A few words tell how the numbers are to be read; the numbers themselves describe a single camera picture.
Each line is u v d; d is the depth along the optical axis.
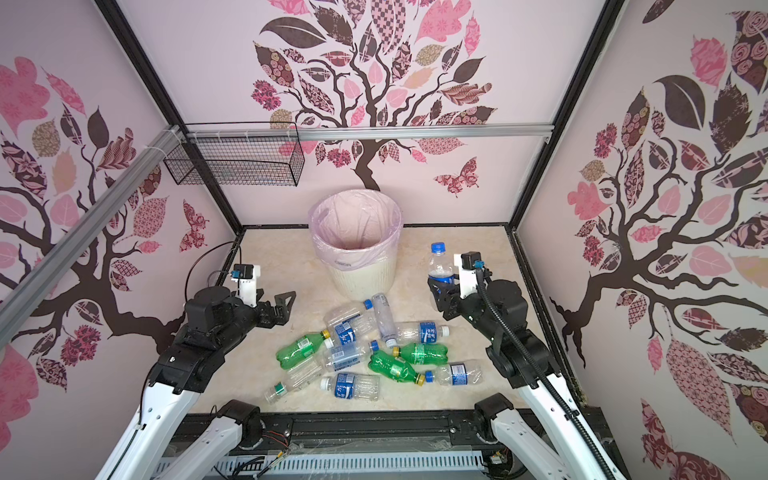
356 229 1.01
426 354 0.82
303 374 0.83
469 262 0.54
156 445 0.41
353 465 0.70
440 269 0.62
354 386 0.77
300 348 0.83
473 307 0.58
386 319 0.92
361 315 0.90
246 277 0.59
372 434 0.74
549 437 0.45
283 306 0.64
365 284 0.90
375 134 0.95
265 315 0.62
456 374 0.78
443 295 0.58
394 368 0.79
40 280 0.53
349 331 0.85
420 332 0.86
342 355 0.81
